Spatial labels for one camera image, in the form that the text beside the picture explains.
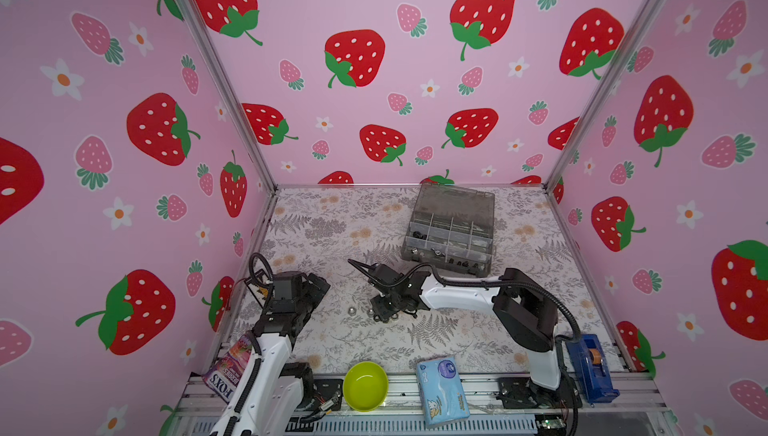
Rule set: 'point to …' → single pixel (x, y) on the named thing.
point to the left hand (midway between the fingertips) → (318, 287)
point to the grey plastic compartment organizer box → (451, 229)
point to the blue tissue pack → (442, 395)
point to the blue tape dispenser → (590, 364)
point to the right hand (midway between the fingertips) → (376, 306)
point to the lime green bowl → (365, 386)
